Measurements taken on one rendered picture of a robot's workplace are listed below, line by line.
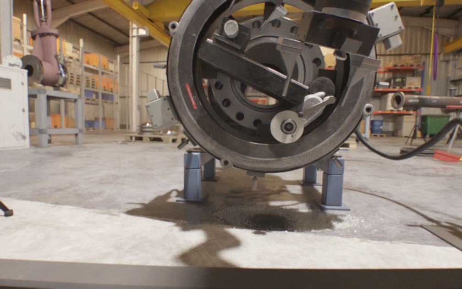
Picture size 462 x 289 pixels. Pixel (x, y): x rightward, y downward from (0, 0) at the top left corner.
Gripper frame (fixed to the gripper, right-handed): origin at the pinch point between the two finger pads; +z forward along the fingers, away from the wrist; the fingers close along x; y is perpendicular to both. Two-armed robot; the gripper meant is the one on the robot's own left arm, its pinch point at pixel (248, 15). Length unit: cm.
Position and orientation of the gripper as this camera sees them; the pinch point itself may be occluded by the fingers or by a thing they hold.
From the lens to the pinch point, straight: 90.1
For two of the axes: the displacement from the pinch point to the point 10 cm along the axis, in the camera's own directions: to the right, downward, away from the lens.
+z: -5.0, 5.4, 6.8
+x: -8.6, -3.9, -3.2
